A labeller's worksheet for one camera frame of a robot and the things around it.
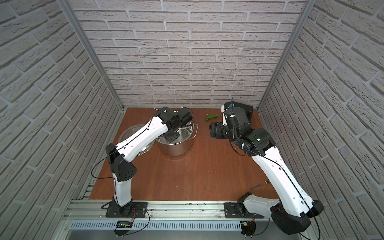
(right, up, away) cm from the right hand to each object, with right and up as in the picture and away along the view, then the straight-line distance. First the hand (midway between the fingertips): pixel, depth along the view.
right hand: (218, 126), depth 66 cm
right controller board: (+14, -48, +2) cm, 50 cm away
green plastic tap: (-1, +6, +47) cm, 47 cm away
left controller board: (-47, -49, +6) cm, 68 cm away
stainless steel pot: (-20, -14, +26) cm, 36 cm away
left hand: (-28, -2, +13) cm, 31 cm away
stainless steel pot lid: (-59, -4, +41) cm, 72 cm away
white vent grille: (-29, -48, +3) cm, 56 cm away
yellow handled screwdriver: (+30, -32, +16) cm, 47 cm away
